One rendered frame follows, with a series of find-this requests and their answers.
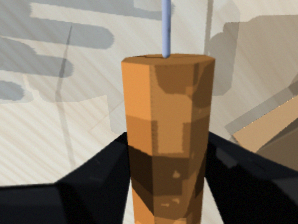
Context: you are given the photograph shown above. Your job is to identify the orange-brown tool handle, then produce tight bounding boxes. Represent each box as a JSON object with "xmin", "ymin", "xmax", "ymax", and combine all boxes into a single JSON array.
[{"xmin": 121, "ymin": 0, "xmax": 216, "ymax": 224}]

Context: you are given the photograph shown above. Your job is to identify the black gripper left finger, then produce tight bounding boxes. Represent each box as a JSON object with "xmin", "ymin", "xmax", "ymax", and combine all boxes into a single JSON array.
[{"xmin": 0, "ymin": 132, "xmax": 131, "ymax": 224}]

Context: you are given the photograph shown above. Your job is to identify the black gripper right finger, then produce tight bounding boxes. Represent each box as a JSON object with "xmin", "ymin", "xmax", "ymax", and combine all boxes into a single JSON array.
[{"xmin": 205, "ymin": 131, "xmax": 298, "ymax": 224}]

